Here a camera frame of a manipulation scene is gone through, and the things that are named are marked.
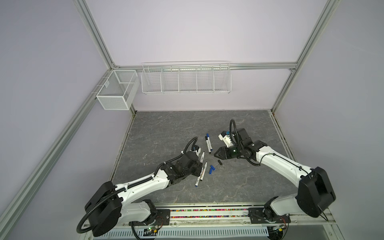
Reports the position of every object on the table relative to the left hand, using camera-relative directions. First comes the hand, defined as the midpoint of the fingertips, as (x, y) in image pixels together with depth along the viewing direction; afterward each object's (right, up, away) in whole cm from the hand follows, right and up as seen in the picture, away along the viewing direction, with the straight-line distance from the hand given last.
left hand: (201, 166), depth 81 cm
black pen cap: (+12, -1, +11) cm, 17 cm away
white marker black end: (+2, -5, +8) cm, 9 cm away
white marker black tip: (+5, +10, +20) cm, 23 cm away
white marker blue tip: (+1, +4, +2) cm, 5 cm away
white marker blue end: (-2, -9, +4) cm, 10 cm away
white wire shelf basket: (-10, +55, +18) cm, 58 cm away
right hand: (+9, +6, +2) cm, 11 cm away
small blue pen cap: (+6, -5, +9) cm, 12 cm away
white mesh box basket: (-54, +44, +16) cm, 71 cm away
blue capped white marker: (+6, +11, +21) cm, 25 cm away
